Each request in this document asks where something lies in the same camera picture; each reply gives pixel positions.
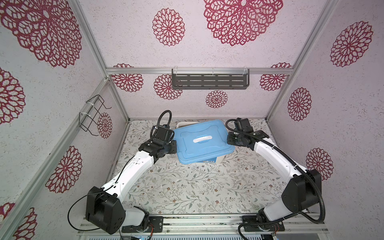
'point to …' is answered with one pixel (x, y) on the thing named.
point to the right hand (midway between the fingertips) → (229, 136)
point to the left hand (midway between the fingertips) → (171, 147)
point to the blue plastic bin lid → (202, 141)
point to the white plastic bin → (216, 160)
